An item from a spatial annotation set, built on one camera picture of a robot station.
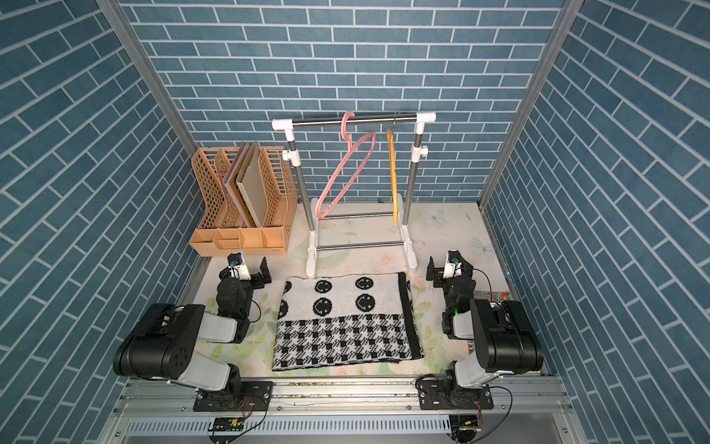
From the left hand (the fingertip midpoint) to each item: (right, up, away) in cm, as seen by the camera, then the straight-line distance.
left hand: (257, 259), depth 89 cm
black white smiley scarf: (+29, -18, -5) cm, 35 cm away
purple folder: (-7, +25, -3) cm, 26 cm away
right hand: (+63, 0, +1) cm, 63 cm away
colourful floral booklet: (+79, -13, +2) cm, 80 cm away
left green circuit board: (0, -41, -17) cm, 45 cm away
